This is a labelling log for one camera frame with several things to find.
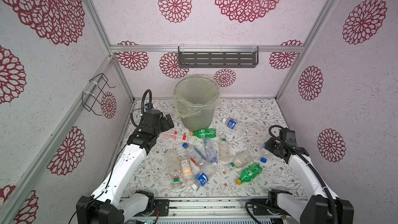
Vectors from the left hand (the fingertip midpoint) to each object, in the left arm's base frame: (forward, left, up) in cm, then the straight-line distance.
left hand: (163, 120), depth 80 cm
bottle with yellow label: (-19, -12, -17) cm, 28 cm away
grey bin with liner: (+12, -17, +3) cm, 20 cm away
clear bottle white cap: (-6, -34, -22) cm, 41 cm away
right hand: (-6, -57, -13) cm, 59 cm away
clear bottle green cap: (-12, -44, -22) cm, 51 cm away
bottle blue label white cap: (-24, -20, -16) cm, 35 cm away
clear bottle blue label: (+11, -39, -18) cm, 44 cm away
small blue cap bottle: (-15, -52, -15) cm, 56 cm away
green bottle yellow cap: (+3, -25, -18) cm, 31 cm away
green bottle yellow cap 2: (-21, -46, -17) cm, 53 cm away
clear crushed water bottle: (-7, -25, -21) cm, 34 cm away
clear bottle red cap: (+2, -2, -18) cm, 18 cm away
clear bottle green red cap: (-15, -4, -21) cm, 27 cm away
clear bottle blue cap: (-10, -16, -22) cm, 29 cm away
